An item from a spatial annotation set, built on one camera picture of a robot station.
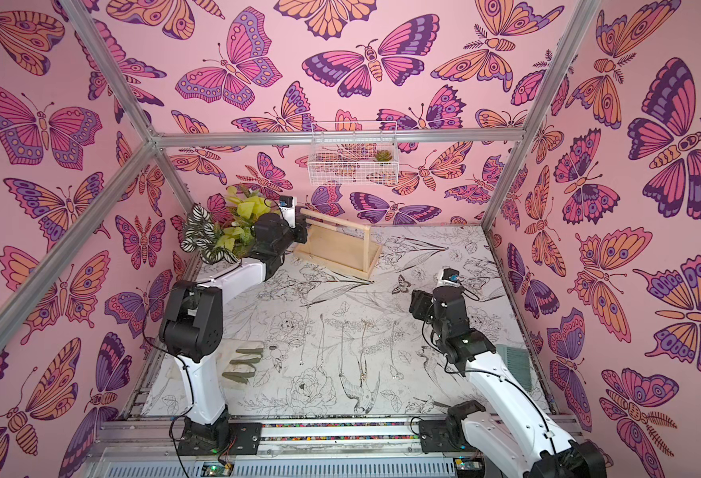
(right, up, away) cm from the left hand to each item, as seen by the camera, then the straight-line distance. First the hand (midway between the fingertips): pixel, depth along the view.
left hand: (310, 213), depth 95 cm
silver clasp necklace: (+26, -47, -11) cm, 55 cm away
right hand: (+34, -24, -13) cm, 43 cm away
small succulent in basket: (+23, +18, -1) cm, 30 cm away
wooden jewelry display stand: (+8, -9, +26) cm, 29 cm away
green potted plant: (-23, -8, -7) cm, 25 cm away
